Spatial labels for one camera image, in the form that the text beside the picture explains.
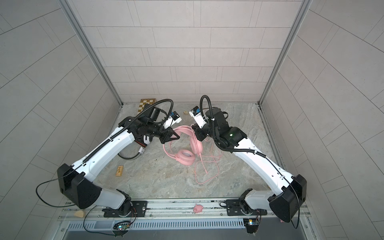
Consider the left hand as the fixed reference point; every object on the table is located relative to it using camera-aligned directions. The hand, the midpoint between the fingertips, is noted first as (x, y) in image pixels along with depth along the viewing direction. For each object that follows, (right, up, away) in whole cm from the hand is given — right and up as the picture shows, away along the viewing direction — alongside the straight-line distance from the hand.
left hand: (182, 135), depth 72 cm
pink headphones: (-2, -9, +22) cm, 24 cm away
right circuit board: (+33, -41, -4) cm, 52 cm away
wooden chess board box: (-35, +21, +43) cm, 59 cm away
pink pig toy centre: (+8, -34, -2) cm, 35 cm away
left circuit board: (-25, -38, -8) cm, 46 cm away
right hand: (+5, +5, 0) cm, 7 cm away
